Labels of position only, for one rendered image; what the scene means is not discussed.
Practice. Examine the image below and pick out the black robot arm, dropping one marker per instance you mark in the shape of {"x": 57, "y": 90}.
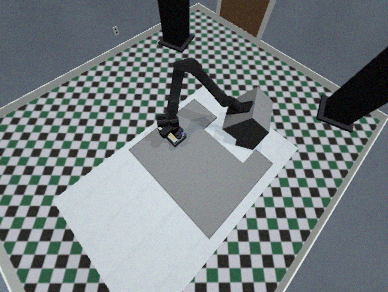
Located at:
{"x": 192, "y": 66}

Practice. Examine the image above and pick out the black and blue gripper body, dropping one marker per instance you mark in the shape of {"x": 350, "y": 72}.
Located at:
{"x": 178, "y": 134}

